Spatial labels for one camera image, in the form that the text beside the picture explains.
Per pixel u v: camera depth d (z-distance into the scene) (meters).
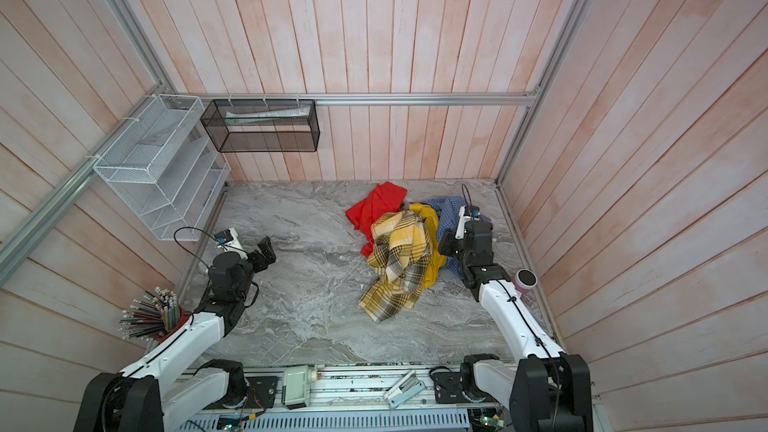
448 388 0.73
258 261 0.76
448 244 0.74
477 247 0.62
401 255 0.80
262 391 0.73
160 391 0.42
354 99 0.97
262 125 1.04
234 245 0.72
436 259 0.90
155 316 0.75
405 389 0.72
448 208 0.90
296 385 0.70
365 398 0.73
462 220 0.76
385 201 1.07
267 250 0.78
